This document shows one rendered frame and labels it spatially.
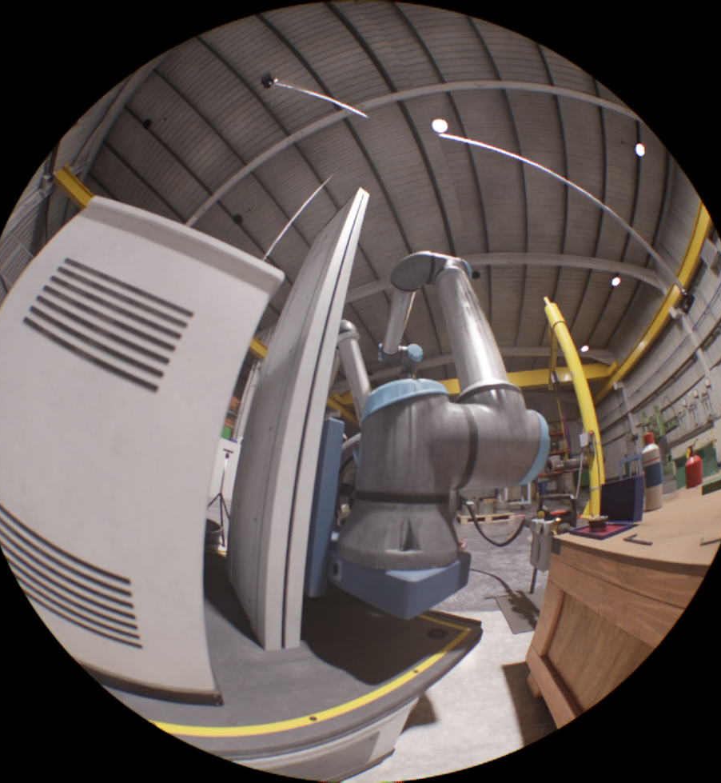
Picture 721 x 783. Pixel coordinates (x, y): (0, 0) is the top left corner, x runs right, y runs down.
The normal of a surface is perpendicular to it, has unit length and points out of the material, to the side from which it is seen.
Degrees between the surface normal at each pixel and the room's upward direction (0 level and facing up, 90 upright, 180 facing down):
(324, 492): 90
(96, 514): 90
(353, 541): 70
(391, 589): 90
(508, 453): 108
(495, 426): 78
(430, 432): 90
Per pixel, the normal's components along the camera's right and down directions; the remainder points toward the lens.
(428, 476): 0.30, -0.37
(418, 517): 0.18, -0.69
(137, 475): 0.64, -0.27
